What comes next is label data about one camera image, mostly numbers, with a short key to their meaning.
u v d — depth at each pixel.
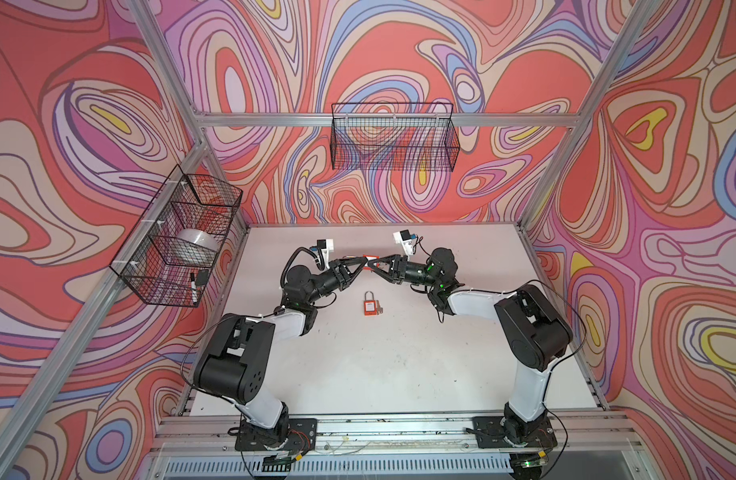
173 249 0.70
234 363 0.47
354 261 0.78
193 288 0.72
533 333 0.51
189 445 0.73
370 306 0.96
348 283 0.76
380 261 0.79
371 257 0.79
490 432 0.73
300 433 0.73
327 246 0.78
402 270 0.74
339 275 0.74
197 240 0.73
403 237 0.79
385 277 0.79
